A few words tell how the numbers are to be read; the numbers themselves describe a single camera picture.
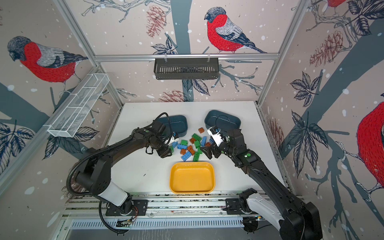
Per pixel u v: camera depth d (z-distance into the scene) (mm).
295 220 378
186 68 1053
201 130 1037
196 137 978
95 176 442
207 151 671
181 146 946
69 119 726
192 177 835
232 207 731
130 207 702
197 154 926
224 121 1089
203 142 967
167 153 786
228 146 646
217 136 660
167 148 777
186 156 901
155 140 686
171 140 771
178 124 1080
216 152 671
